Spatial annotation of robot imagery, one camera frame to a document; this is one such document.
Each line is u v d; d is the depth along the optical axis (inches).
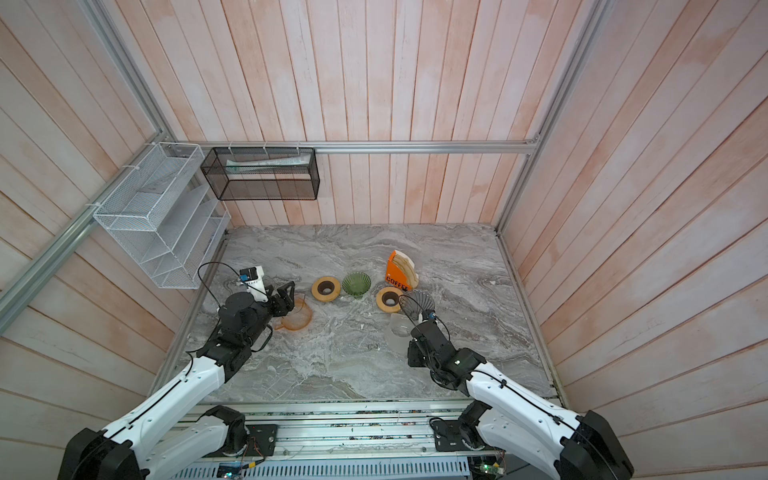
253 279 27.0
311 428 30.5
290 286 30.8
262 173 41.2
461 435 26.0
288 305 28.9
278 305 28.2
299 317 37.5
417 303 39.6
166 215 28.8
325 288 40.3
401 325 36.2
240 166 35.2
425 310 40.0
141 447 16.5
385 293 38.8
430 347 24.6
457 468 27.6
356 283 39.7
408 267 39.4
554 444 16.5
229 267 27.4
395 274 38.8
